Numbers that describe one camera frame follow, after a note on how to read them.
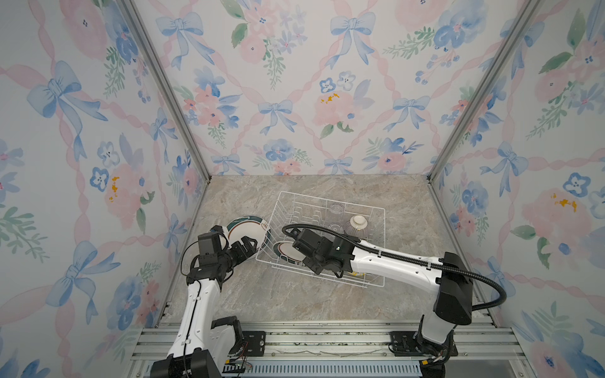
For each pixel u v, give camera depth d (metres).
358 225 0.95
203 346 0.41
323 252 0.57
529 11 0.69
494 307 0.45
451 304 0.42
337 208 0.96
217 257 0.63
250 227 0.98
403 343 0.73
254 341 0.75
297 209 1.05
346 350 0.74
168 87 0.86
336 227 0.89
